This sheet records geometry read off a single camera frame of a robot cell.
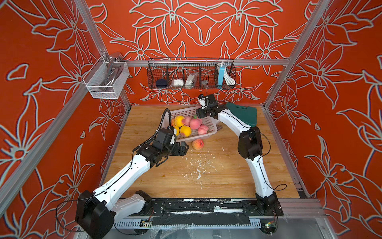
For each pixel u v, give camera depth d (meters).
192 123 0.95
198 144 0.92
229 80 0.90
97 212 0.37
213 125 0.95
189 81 0.90
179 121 0.97
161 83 0.94
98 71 0.80
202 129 0.96
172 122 0.99
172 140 0.63
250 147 0.61
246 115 1.11
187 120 1.01
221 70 0.88
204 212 0.73
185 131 0.97
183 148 0.70
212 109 0.79
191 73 0.98
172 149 0.63
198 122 0.97
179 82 0.87
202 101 0.87
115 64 0.88
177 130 0.98
